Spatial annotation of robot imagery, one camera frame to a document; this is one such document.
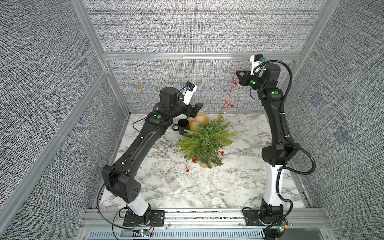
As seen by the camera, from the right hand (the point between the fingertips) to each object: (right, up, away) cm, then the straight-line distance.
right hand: (239, 65), depth 75 cm
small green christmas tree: (-19, -39, -7) cm, 44 cm away
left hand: (-21, -17, -5) cm, 28 cm away
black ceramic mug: (-30, -30, +20) cm, 47 cm away
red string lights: (-9, -44, 0) cm, 45 cm away
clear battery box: (-34, -64, +8) cm, 73 cm away
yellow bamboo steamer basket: (-18, -25, +34) cm, 46 cm away
